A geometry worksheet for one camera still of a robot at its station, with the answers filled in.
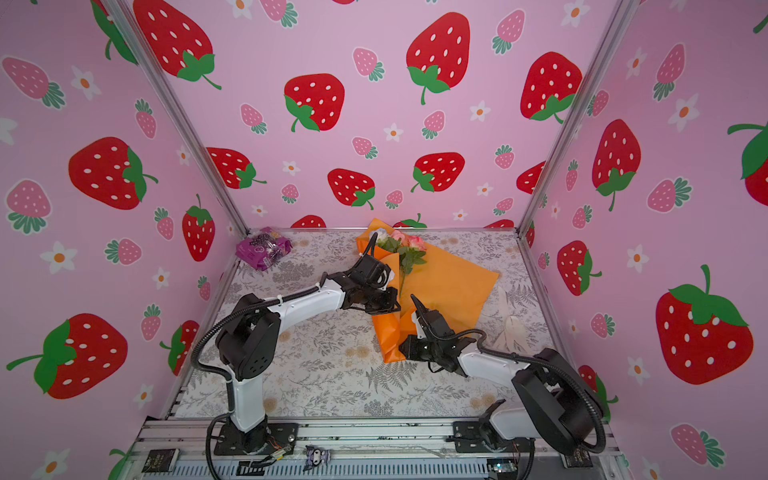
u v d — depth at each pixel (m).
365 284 0.73
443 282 1.08
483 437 0.66
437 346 0.69
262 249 1.07
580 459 0.70
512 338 0.91
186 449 0.73
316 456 0.70
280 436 0.75
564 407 0.43
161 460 0.70
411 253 1.11
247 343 0.50
